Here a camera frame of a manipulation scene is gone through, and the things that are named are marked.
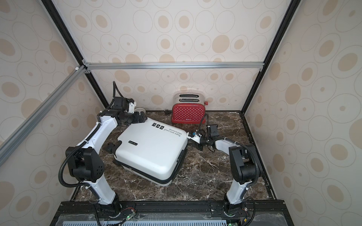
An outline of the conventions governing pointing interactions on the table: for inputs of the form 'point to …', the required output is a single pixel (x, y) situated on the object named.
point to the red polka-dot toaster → (188, 108)
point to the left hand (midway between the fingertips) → (145, 116)
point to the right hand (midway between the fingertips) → (196, 140)
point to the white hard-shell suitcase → (153, 150)
